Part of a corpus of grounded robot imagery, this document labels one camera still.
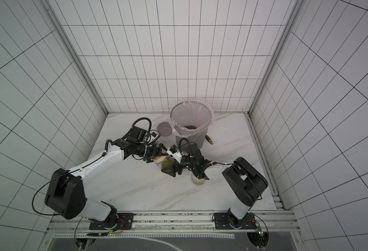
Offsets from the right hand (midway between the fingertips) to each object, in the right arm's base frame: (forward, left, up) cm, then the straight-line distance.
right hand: (166, 159), depth 83 cm
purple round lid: (+27, +6, -7) cm, 28 cm away
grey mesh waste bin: (+11, -18, +4) cm, 21 cm away
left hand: (-2, +1, +4) cm, 5 cm away
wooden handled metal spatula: (+18, -24, -5) cm, 31 cm away
